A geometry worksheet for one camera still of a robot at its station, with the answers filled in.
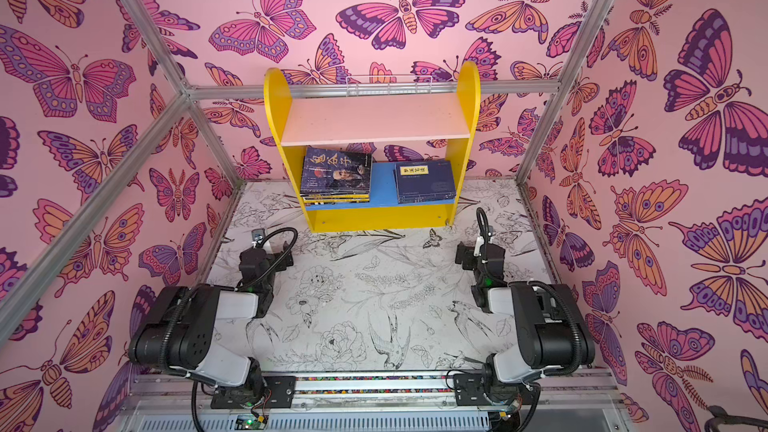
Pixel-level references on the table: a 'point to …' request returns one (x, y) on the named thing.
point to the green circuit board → (251, 422)
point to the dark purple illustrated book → (335, 172)
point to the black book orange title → (353, 192)
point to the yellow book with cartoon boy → (334, 200)
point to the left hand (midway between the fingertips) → (272, 241)
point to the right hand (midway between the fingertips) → (479, 240)
